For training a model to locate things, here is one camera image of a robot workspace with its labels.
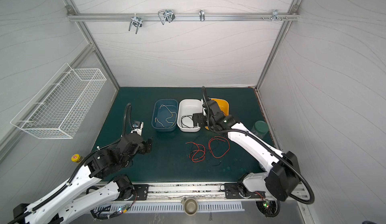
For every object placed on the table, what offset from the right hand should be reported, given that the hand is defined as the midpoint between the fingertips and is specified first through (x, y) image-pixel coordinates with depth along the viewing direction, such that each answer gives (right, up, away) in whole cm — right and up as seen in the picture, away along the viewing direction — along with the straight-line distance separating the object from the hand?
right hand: (203, 112), depth 81 cm
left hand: (-28, -10, -7) cm, 31 cm away
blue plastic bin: (-25, -5, +21) cm, 33 cm away
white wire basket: (-67, +2, -13) cm, 69 cm away
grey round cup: (-6, -44, -11) cm, 46 cm away
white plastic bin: (-11, +1, +27) cm, 29 cm away
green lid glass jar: (+33, -9, +5) cm, 35 cm away
